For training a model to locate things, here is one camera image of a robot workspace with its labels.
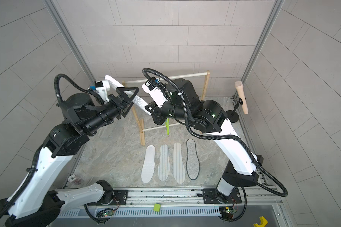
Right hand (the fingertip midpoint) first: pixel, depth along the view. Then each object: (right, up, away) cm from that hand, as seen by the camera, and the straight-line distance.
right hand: (146, 108), depth 51 cm
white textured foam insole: (-5, -35, +29) cm, 46 cm away
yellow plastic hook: (+50, -51, +12) cm, 73 cm away
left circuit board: (-22, -49, +14) cm, 55 cm away
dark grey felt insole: (+21, -33, +31) cm, 50 cm away
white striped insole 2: (+13, -36, +28) cm, 47 cm away
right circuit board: (+36, -51, +16) cm, 64 cm away
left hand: (-2, +5, 0) cm, 6 cm away
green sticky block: (+2, -48, +15) cm, 50 cm away
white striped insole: (+4, -34, +29) cm, 45 cm away
